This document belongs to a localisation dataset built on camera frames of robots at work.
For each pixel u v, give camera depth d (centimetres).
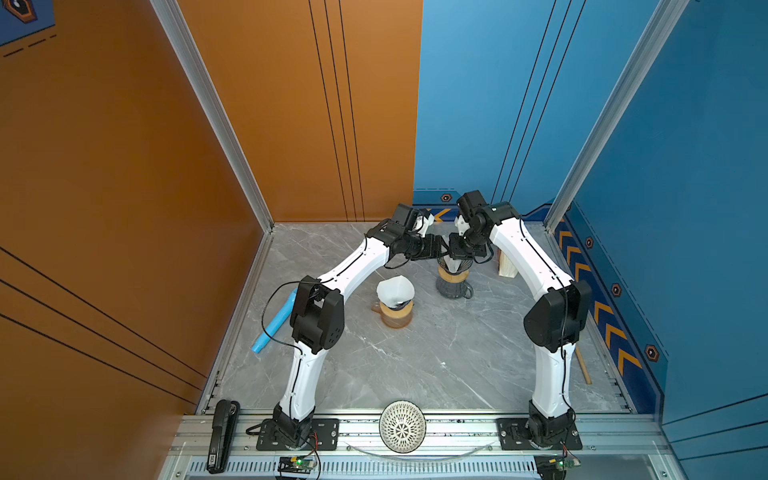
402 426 74
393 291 86
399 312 85
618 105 85
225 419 76
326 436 73
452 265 87
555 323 52
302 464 70
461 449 72
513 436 72
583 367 83
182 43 73
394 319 91
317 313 55
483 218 63
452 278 91
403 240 72
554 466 70
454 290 96
